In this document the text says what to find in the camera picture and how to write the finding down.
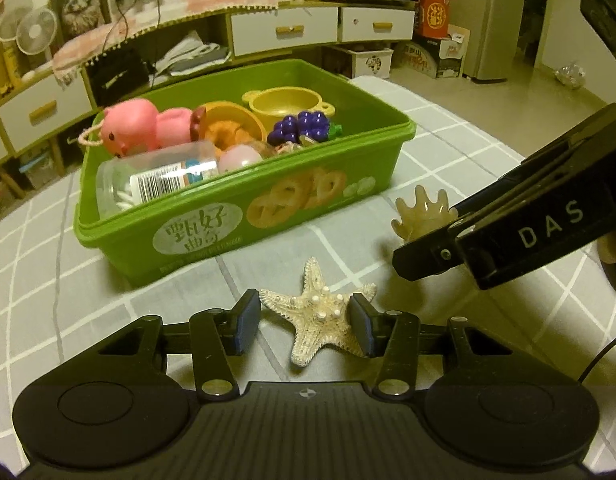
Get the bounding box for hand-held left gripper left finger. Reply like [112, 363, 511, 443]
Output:
[82, 289, 261, 402]

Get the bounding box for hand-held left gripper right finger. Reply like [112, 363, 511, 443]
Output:
[350, 294, 526, 402]

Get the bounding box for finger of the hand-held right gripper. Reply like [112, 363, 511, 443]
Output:
[392, 220, 478, 283]

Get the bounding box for translucent beige octopus toy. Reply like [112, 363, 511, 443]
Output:
[392, 185, 459, 241]

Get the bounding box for white starfish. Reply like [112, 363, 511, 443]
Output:
[259, 256, 377, 368]

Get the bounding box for green plastic box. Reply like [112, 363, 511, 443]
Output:
[72, 58, 416, 290]

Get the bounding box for pink toy egg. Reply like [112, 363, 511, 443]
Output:
[218, 144, 263, 173]

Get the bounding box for clear plastic jar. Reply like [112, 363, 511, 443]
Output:
[95, 141, 223, 221]

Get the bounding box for purple toy grapes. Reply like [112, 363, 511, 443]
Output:
[267, 110, 345, 147]

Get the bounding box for yellow toy bowl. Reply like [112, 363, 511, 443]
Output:
[194, 101, 269, 161]

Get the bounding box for yellow toy pot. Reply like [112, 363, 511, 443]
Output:
[241, 86, 337, 118]

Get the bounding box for pink pig toy with rope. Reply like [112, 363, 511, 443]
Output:
[78, 99, 209, 157]

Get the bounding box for crumpled foil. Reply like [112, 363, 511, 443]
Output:
[555, 62, 586, 88]

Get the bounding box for grey checked blanket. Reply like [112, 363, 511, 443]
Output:
[0, 75, 616, 411]

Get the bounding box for grey refrigerator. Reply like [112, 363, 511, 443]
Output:
[463, 0, 536, 83]

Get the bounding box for white printed crate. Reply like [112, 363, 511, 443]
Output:
[338, 45, 393, 80]

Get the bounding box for tall red gift box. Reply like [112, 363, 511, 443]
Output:
[418, 0, 451, 38]

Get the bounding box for black box in cabinet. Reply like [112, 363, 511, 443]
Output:
[88, 47, 156, 106]

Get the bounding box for pile of folded clothes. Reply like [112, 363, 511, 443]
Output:
[152, 30, 232, 77]

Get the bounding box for long wooden cabinet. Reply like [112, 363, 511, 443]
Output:
[0, 0, 419, 186]

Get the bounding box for pink patterned cloth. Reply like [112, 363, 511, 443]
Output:
[52, 0, 279, 91]

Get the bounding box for yellow bottle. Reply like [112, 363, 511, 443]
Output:
[2, 45, 23, 86]

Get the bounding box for small white desk fan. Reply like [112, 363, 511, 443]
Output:
[16, 7, 58, 56]

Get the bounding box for large white desk fan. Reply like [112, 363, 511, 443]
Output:
[0, 0, 33, 43]

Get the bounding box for thin black cable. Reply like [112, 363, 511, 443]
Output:
[577, 327, 616, 386]

